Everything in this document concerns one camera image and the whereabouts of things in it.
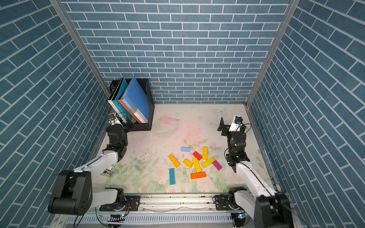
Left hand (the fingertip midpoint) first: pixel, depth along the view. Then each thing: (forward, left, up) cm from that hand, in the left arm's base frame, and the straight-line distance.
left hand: (125, 119), depth 85 cm
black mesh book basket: (+5, -7, -15) cm, 17 cm away
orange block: (-27, -45, -19) cm, 56 cm away
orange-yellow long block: (-16, -28, -20) cm, 38 cm away
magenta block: (-20, -57, -20) cm, 63 cm away
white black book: (+6, +7, +5) cm, 10 cm away
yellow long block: (-21, -44, -19) cm, 52 cm away
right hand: (-4, -63, +5) cm, 63 cm away
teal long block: (-27, -29, -19) cm, 44 cm away
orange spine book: (+6, -1, 0) cm, 6 cm away
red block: (-14, -45, -19) cm, 51 cm away
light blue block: (-10, -37, -19) cm, 43 cm away
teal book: (+6, +4, +7) cm, 10 cm away
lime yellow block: (-19, -51, -20) cm, 58 cm away
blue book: (+17, -3, 0) cm, 17 cm away
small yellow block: (-19, -38, -20) cm, 47 cm away
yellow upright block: (-11, -50, -19) cm, 55 cm away
